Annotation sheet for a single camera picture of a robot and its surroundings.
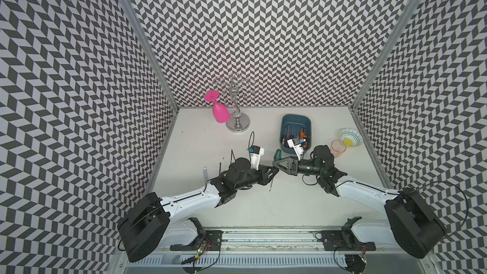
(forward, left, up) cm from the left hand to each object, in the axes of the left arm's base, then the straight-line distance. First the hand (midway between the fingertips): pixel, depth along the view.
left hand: (277, 172), depth 75 cm
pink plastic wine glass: (+33, +27, 0) cm, 42 cm away
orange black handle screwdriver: (+34, -16, -14) cm, 40 cm away
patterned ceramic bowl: (+26, -44, -13) cm, 53 cm away
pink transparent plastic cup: (+19, -34, -11) cm, 40 cm away
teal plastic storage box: (+35, -15, -14) cm, 41 cm away
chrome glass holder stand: (+39, +19, -14) cm, 45 cm away
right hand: (+2, +1, +1) cm, 2 cm away
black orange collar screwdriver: (+29, -18, -14) cm, 37 cm away
